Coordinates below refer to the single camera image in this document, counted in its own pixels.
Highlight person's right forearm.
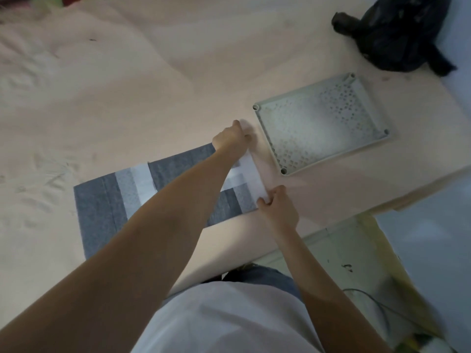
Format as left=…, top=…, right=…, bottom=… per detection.
left=274, top=224, right=391, bottom=353

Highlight person's left hand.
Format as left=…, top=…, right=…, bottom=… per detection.
left=211, top=120, right=255, bottom=158

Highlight pink tablecloth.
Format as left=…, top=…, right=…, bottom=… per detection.
left=0, top=0, right=471, bottom=324

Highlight black plastic bag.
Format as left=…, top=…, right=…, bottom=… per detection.
left=331, top=0, right=458, bottom=77

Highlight grey and white absorbent pad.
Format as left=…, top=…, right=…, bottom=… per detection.
left=73, top=143, right=258, bottom=260

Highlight thin dark floor cable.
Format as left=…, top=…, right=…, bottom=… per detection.
left=344, top=288, right=391, bottom=335

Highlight person's blue jeans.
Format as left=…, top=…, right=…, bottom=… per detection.
left=161, top=264, right=302, bottom=305

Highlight beige plastic tray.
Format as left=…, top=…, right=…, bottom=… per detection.
left=253, top=72, right=391, bottom=177

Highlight person's left forearm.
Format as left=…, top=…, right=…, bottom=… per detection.
left=0, top=143, right=240, bottom=353

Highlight person's right hand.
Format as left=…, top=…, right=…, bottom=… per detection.
left=256, top=185, right=299, bottom=232

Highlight person's white shirt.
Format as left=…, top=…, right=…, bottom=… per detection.
left=131, top=282, right=324, bottom=353

